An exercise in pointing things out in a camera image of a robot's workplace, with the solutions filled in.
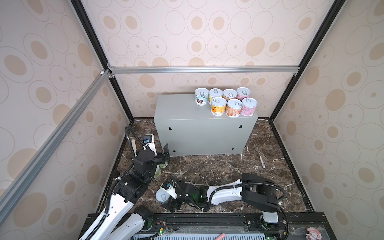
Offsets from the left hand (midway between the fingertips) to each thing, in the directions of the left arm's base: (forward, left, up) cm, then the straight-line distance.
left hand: (162, 143), depth 70 cm
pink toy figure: (-33, -70, -25) cm, 81 cm away
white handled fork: (+5, -58, -29) cm, 65 cm away
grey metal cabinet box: (+11, -13, -3) cm, 17 cm away
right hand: (-18, 0, -24) cm, 30 cm away
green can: (+2, +4, -27) cm, 28 cm away
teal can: (-18, +1, -23) cm, 29 cm away
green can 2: (-4, +6, -24) cm, 25 cm away
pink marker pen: (-34, -28, -27) cm, 51 cm away
